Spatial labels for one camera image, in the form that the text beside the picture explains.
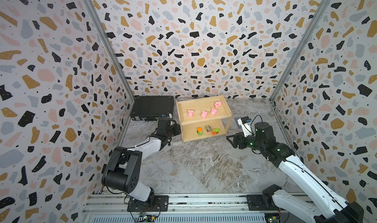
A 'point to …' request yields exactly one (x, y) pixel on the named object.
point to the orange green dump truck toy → (215, 131)
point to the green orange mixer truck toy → (200, 131)
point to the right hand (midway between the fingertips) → (232, 136)
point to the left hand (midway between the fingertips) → (181, 125)
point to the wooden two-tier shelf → (201, 118)
